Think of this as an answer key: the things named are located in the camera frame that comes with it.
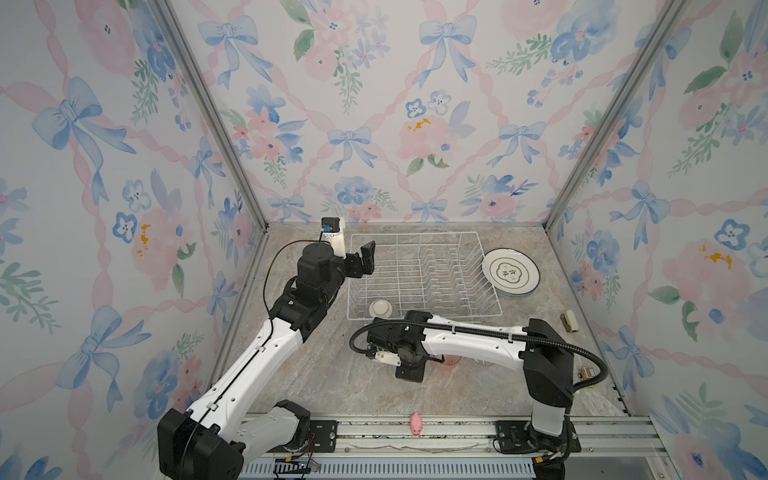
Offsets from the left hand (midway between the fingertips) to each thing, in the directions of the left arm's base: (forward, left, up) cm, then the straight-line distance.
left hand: (358, 239), depth 72 cm
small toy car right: (-22, -62, -30) cm, 72 cm away
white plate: (+13, -50, -30) cm, 59 cm away
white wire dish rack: (+14, -26, -33) cm, 44 cm away
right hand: (-20, -13, -27) cm, 37 cm away
